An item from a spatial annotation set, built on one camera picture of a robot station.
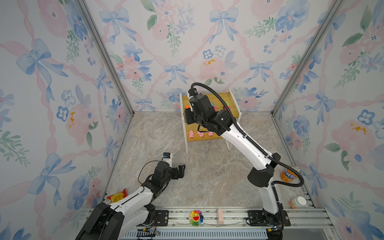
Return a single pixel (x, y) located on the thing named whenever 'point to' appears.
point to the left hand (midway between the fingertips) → (179, 164)
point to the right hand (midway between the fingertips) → (188, 108)
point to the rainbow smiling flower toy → (196, 217)
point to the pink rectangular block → (220, 216)
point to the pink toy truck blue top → (214, 106)
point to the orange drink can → (288, 176)
